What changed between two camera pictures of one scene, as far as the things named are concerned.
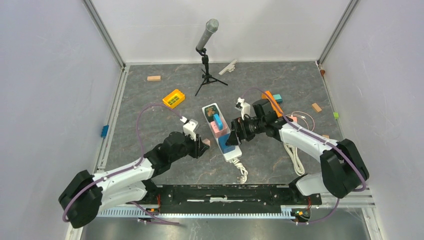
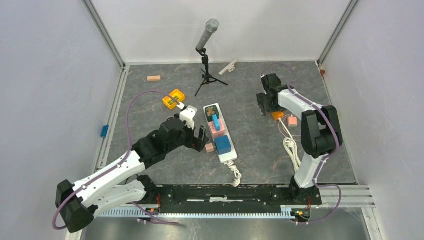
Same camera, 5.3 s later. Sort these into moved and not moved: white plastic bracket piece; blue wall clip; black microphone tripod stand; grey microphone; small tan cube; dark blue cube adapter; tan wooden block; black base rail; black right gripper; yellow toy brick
Moved: small tan cube; black right gripper; dark blue cube adapter
Not moved: black base rail; yellow toy brick; grey microphone; blue wall clip; black microphone tripod stand; white plastic bracket piece; tan wooden block
